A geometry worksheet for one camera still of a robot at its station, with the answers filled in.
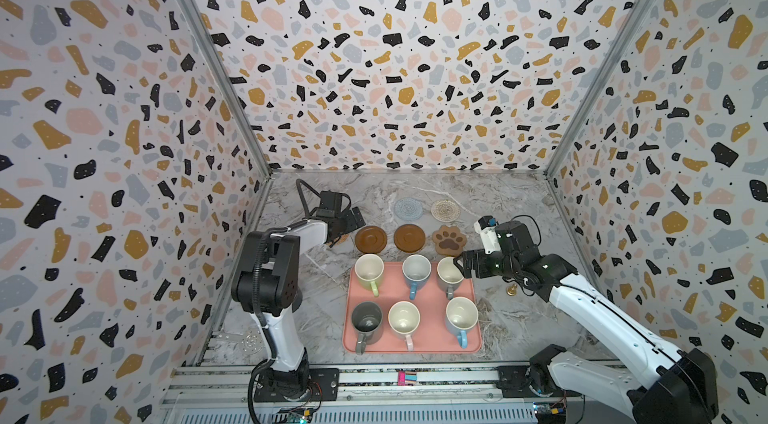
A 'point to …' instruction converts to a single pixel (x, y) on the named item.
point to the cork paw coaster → (449, 240)
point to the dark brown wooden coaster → (370, 239)
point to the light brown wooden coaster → (409, 238)
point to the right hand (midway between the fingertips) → (467, 253)
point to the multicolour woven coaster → (445, 210)
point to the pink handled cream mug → (404, 318)
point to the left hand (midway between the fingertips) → (356, 216)
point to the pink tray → (433, 334)
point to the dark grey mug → (367, 321)
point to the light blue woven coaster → (408, 209)
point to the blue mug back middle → (416, 270)
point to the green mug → (369, 269)
